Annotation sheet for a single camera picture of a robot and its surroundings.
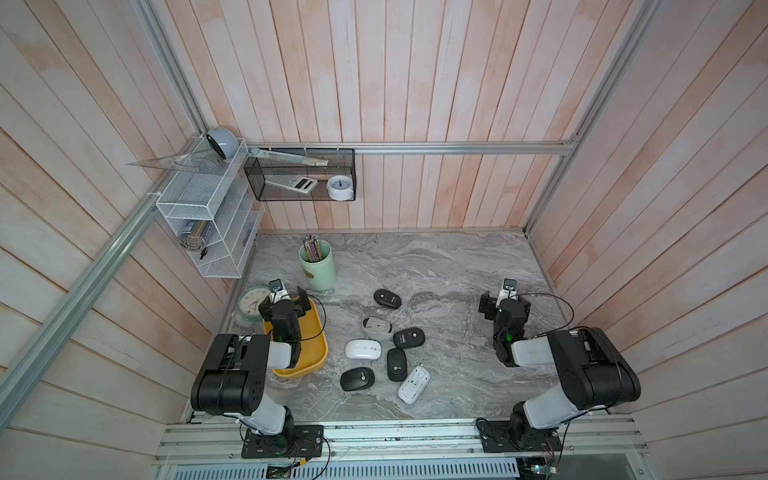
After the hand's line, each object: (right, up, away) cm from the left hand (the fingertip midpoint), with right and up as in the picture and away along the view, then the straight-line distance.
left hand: (286, 293), depth 93 cm
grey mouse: (+29, -10, -3) cm, 31 cm away
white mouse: (+25, -16, -6) cm, 30 cm away
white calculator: (+4, +36, +5) cm, 36 cm away
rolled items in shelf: (-19, +15, -17) cm, 29 cm away
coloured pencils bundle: (+8, +14, +2) cm, 17 cm away
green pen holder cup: (+10, +6, +5) cm, 13 cm away
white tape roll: (+17, +34, +2) cm, 38 cm away
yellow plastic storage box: (+10, -17, -5) cm, 21 cm away
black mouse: (+33, -2, +5) cm, 33 cm away
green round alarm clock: (-14, -3, +4) cm, 15 cm away
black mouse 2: (+39, -13, -5) cm, 41 cm away
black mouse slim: (+35, -20, -9) cm, 41 cm away
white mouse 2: (+39, -24, -13) cm, 48 cm away
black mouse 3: (+24, -22, -11) cm, 35 cm away
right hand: (+70, +1, +1) cm, 70 cm away
